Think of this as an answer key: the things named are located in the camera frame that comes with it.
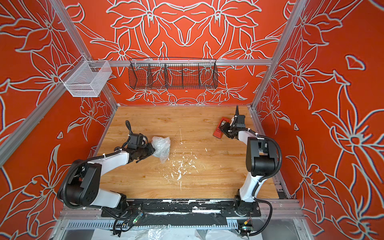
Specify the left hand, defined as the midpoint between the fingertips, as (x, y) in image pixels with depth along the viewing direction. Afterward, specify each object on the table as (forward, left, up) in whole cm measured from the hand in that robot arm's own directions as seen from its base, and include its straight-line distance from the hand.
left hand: (155, 149), depth 93 cm
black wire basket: (+43, -7, +28) cm, 52 cm away
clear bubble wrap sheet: (-1, -5, +5) cm, 7 cm away
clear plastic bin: (+29, +45, +30) cm, 62 cm away
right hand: (+17, -42, +5) cm, 46 cm away
